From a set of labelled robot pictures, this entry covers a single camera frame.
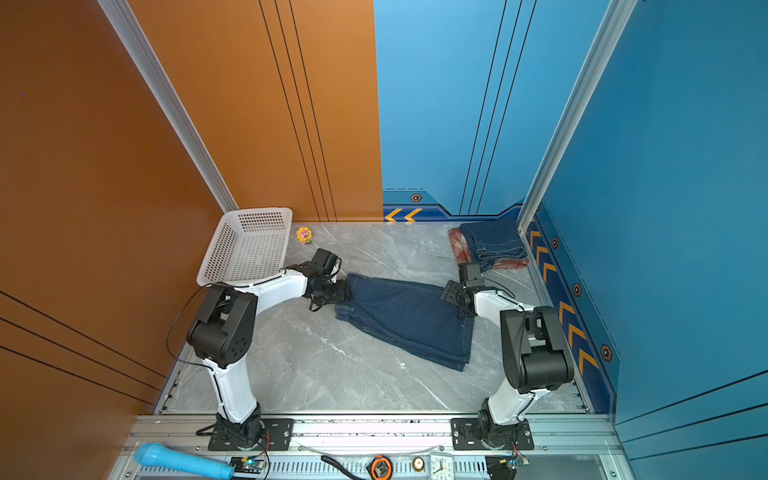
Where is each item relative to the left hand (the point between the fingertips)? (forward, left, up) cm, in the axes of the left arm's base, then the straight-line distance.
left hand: (345, 294), depth 98 cm
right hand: (0, -36, +1) cm, 36 cm away
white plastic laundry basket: (+22, +39, 0) cm, 45 cm away
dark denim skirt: (-7, -22, -1) cm, 24 cm away
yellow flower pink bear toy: (+24, +18, +3) cm, 30 cm away
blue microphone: (-45, +38, +1) cm, 59 cm away
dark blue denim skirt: (+17, -49, +9) cm, 53 cm away
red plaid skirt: (+17, -41, +2) cm, 45 cm away
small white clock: (-46, -28, +1) cm, 54 cm away
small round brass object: (-46, -22, +3) cm, 51 cm away
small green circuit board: (-46, +17, -3) cm, 49 cm away
